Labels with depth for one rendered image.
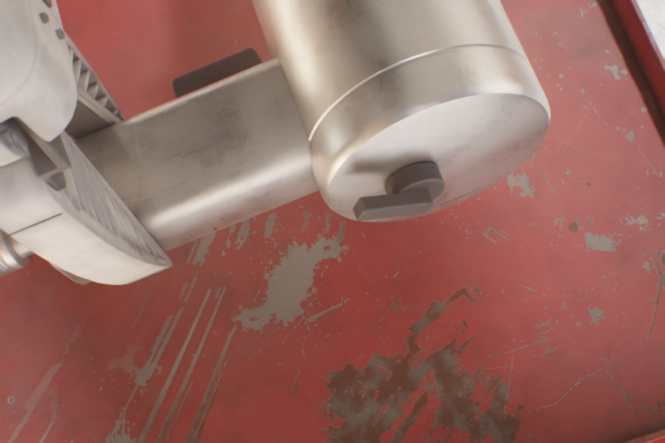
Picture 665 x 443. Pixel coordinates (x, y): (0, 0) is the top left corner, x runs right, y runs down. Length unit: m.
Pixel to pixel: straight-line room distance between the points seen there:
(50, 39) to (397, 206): 0.15
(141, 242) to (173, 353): 0.15
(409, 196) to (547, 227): 0.19
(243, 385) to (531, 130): 0.21
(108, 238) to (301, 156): 0.08
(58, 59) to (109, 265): 0.11
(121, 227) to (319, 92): 0.09
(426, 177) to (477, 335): 0.17
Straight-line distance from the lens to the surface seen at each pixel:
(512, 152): 0.42
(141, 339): 0.55
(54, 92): 0.29
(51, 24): 0.31
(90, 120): 0.43
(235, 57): 0.44
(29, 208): 0.33
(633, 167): 0.59
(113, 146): 0.43
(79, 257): 0.37
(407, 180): 0.39
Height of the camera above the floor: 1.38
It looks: 71 degrees down
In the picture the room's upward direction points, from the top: straight up
